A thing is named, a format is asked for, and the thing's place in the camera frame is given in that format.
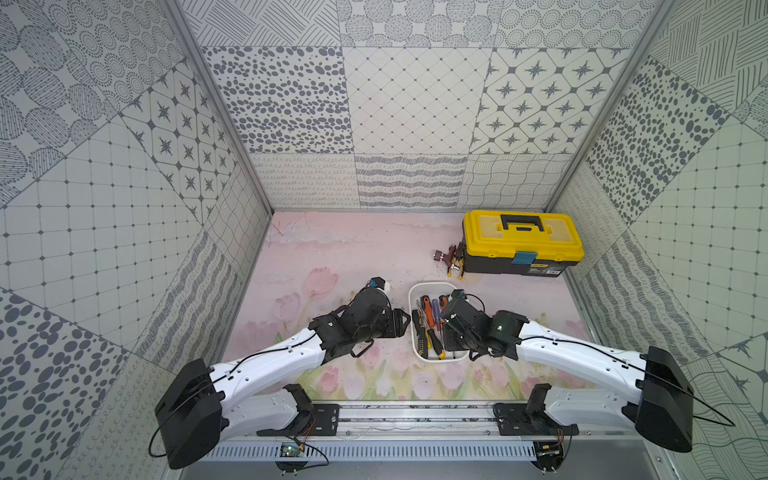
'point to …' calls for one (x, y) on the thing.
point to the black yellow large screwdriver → (416, 321)
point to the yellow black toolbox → (533, 243)
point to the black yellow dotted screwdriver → (422, 339)
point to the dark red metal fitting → (448, 257)
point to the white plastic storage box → (425, 321)
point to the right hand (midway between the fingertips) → (450, 337)
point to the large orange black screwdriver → (428, 310)
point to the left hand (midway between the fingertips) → (406, 313)
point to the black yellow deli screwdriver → (437, 345)
